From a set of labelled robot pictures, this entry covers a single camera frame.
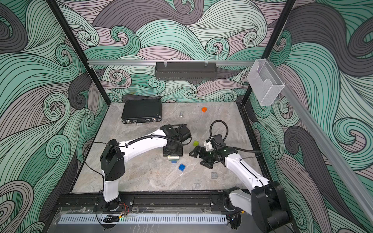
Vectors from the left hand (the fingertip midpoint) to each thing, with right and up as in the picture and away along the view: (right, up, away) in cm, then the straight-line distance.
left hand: (177, 153), depth 81 cm
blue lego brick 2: (+2, -9, +3) cm, 10 cm away
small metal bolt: (+2, +22, +30) cm, 37 cm away
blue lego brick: (-3, -7, +7) cm, 10 cm away
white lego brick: (-3, -3, +1) cm, 4 cm away
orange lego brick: (+20, +27, +34) cm, 48 cm away
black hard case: (-31, +25, +33) cm, 52 cm away
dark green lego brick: (-3, -5, +4) cm, 7 cm away
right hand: (+9, -3, 0) cm, 10 cm away
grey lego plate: (+21, -13, +1) cm, 25 cm away
